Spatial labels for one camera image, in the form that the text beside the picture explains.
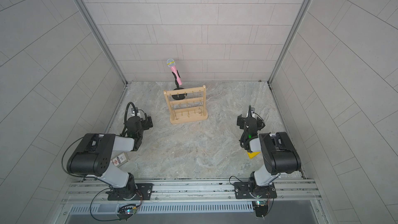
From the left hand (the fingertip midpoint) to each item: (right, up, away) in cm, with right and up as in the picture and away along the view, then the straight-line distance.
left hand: (144, 115), depth 95 cm
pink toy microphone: (+18, +31, -4) cm, 36 cm away
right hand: (+65, +1, 0) cm, 65 cm away
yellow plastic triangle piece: (+64, -20, -13) cm, 68 cm away
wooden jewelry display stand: (+25, +6, +10) cm, 28 cm away
